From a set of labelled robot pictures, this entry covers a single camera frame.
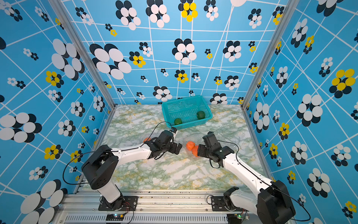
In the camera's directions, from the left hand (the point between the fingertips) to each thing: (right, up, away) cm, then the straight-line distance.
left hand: (178, 142), depth 90 cm
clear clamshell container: (+13, -1, +8) cm, 15 cm away
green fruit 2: (-1, +13, +15) cm, 20 cm away
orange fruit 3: (-23, +1, +6) cm, 23 cm away
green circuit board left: (-33, -36, -18) cm, 52 cm away
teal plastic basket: (+6, +20, +25) cm, 33 cm away
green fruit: (+17, +18, +17) cm, 30 cm away
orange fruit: (+8, -2, +1) cm, 8 cm away
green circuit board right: (+29, -35, -20) cm, 50 cm away
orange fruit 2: (+11, -4, -3) cm, 12 cm away
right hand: (+16, -3, -5) cm, 17 cm away
